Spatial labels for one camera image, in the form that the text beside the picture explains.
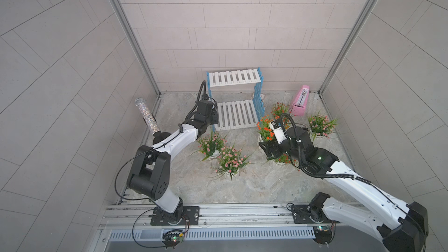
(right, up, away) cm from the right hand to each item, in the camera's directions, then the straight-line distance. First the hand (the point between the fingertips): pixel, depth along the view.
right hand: (265, 139), depth 76 cm
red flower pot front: (+8, -8, -2) cm, 12 cm away
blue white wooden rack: (-10, +22, +40) cm, 47 cm away
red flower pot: (-1, +4, -9) cm, 10 cm away
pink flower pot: (-15, -8, -4) cm, 17 cm away
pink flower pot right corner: (+29, +5, +9) cm, 30 cm away
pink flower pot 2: (-24, -3, +2) cm, 25 cm away
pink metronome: (+25, +16, +25) cm, 38 cm away
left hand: (-23, +12, +16) cm, 30 cm away
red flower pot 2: (+10, +13, +13) cm, 21 cm away
